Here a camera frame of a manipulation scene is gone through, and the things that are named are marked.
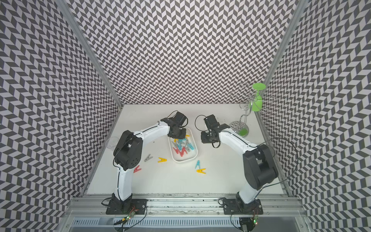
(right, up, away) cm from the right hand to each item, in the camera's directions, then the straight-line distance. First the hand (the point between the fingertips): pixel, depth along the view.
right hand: (205, 141), depth 90 cm
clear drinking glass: (-63, -2, +8) cm, 64 cm away
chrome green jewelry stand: (+25, +25, -11) cm, 37 cm away
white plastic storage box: (-8, -9, +1) cm, 12 cm away
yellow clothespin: (-20, -1, +9) cm, 22 cm away
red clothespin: (-15, -8, +3) cm, 17 cm away
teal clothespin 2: (-9, -4, +6) cm, 12 cm away
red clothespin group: (-18, -7, +4) cm, 20 cm away
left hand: (-15, +2, +6) cm, 17 cm away
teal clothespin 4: (-5, -13, -2) cm, 14 cm away
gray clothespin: (-11, -1, +7) cm, 13 cm away
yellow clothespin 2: (-26, -12, -1) cm, 29 cm away
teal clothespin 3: (-16, -4, +4) cm, 17 cm away
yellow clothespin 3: (-3, -17, -5) cm, 18 cm away
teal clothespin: (-14, 0, +7) cm, 15 cm away
